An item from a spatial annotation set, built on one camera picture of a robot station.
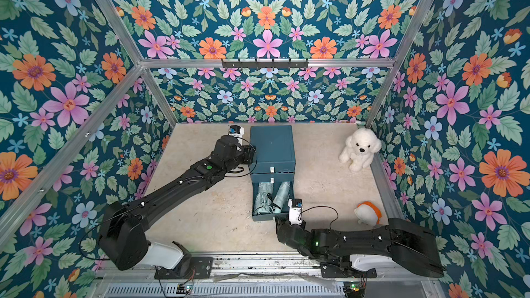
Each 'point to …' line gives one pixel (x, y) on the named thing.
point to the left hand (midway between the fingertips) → (256, 149)
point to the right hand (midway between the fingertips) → (278, 221)
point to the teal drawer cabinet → (272, 175)
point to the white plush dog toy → (361, 145)
